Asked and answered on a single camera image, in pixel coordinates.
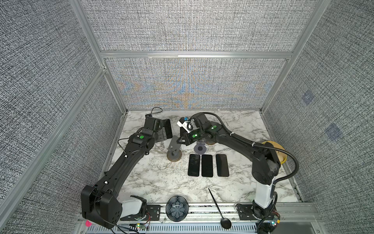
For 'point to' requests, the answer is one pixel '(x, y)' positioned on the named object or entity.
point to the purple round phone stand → (200, 148)
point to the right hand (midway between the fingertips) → (177, 138)
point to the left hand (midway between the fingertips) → (159, 131)
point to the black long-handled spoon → (225, 223)
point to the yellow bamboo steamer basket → (282, 156)
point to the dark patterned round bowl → (177, 208)
